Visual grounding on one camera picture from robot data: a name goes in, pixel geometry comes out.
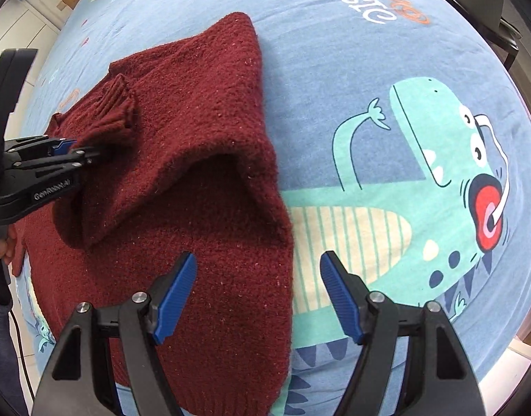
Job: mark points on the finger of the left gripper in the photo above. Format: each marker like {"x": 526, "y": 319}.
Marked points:
{"x": 78, "y": 156}
{"x": 60, "y": 146}

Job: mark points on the white wardrobe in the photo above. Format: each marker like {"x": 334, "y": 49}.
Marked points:
{"x": 23, "y": 26}

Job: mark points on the dark red knitted sweater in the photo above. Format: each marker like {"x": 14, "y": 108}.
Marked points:
{"x": 186, "y": 167}

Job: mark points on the blue cartoon print bedsheet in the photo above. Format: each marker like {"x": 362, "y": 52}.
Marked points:
{"x": 402, "y": 130}

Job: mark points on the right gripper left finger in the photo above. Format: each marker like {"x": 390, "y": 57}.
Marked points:
{"x": 79, "y": 379}

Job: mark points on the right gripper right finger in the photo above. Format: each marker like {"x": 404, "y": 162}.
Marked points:
{"x": 438, "y": 379}

